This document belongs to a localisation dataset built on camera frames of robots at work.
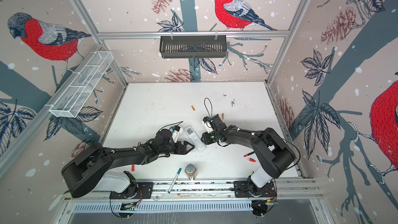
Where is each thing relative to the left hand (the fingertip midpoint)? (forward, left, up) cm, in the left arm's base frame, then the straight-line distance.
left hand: (189, 147), depth 82 cm
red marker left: (-8, +30, -6) cm, 32 cm away
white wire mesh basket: (+17, +55, +25) cm, 63 cm away
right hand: (+6, -8, -4) cm, 11 cm away
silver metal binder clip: (-13, -2, +5) cm, 14 cm away
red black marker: (-3, -32, -5) cm, 33 cm away
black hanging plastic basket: (+63, -1, +22) cm, 67 cm away
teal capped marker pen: (-15, +7, -5) cm, 17 cm away
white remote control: (+7, -3, -4) cm, 9 cm away
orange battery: (+31, -1, -5) cm, 31 cm away
